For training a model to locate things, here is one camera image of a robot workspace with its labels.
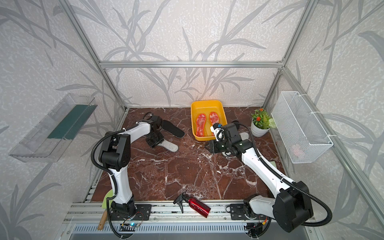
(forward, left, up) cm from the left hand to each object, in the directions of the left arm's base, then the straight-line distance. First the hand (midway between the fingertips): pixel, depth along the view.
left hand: (161, 142), depth 100 cm
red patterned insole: (+20, -27, +2) cm, 34 cm away
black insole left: (+14, -3, -1) cm, 15 cm away
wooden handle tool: (-43, +20, +1) cm, 47 cm away
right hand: (-11, -30, +17) cm, 36 cm away
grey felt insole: (-2, -6, 0) cm, 6 cm away
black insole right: (+18, -53, +1) cm, 56 cm away
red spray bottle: (-38, -26, +4) cm, 46 cm away
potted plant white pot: (+6, -65, +15) cm, 67 cm away
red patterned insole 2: (+21, -37, +2) cm, 43 cm away
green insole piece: (-32, +22, -1) cm, 39 cm away
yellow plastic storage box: (+32, -31, +3) cm, 45 cm away
